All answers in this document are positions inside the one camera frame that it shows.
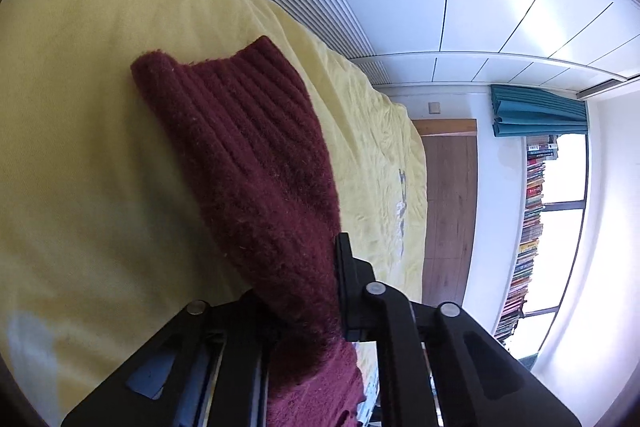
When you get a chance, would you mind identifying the dark red knit sweater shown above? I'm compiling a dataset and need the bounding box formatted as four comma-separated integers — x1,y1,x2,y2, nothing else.
131,37,363,426

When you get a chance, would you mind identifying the yellow dinosaur print bedspread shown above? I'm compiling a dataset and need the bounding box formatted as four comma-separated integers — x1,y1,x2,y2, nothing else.
1,0,426,426

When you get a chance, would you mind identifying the wooden bed headboard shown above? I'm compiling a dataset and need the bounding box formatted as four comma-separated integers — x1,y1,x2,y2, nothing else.
413,119,478,306

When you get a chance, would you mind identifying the teal window curtain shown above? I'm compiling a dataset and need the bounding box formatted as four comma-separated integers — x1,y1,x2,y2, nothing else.
490,84,588,138

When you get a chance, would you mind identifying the white sliding door wardrobe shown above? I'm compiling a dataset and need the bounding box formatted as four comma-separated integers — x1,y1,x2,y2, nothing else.
271,0,639,92

